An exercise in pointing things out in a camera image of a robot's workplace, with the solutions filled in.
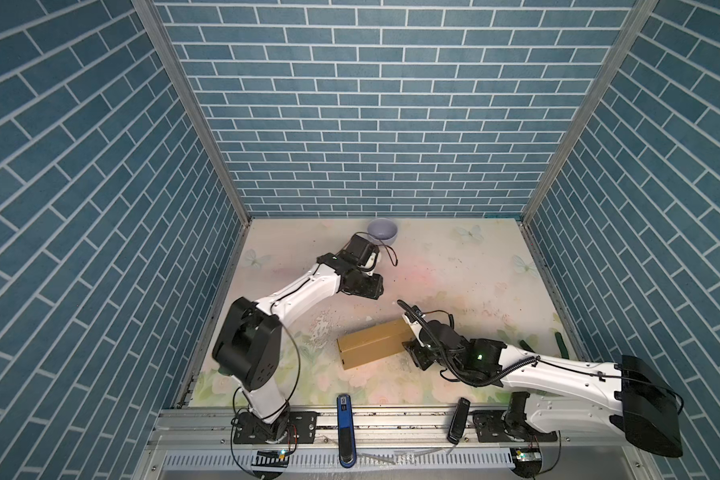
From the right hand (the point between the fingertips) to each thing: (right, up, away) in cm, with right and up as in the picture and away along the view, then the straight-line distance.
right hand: (406, 337), depth 80 cm
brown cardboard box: (-9, 0, -6) cm, 10 cm away
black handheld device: (+12, -19, -7) cm, 23 cm away
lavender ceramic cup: (-5, +31, +31) cm, 44 cm away
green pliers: (+47, -5, +8) cm, 48 cm away
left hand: (-8, +12, +7) cm, 16 cm away
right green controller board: (+30, -28, -6) cm, 41 cm away
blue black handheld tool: (-16, -22, -7) cm, 27 cm away
